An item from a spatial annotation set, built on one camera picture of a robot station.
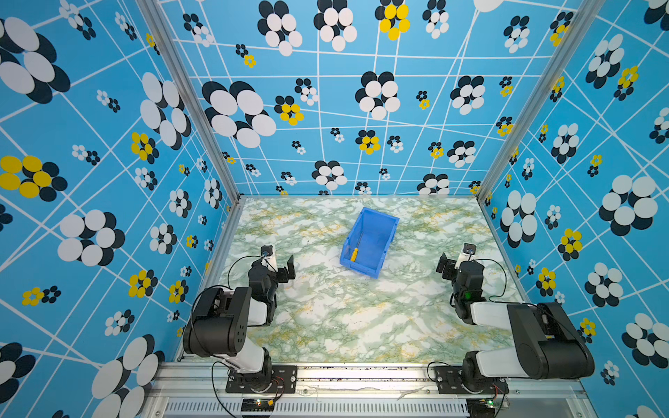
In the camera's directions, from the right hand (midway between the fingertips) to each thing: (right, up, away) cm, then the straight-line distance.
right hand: (460, 257), depth 91 cm
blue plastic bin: (-29, +7, +16) cm, 34 cm away
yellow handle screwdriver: (-37, 0, +8) cm, 38 cm away
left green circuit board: (-66, -39, -19) cm, 79 cm away
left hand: (-64, 0, +1) cm, 64 cm away
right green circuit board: (-4, -38, -21) cm, 44 cm away
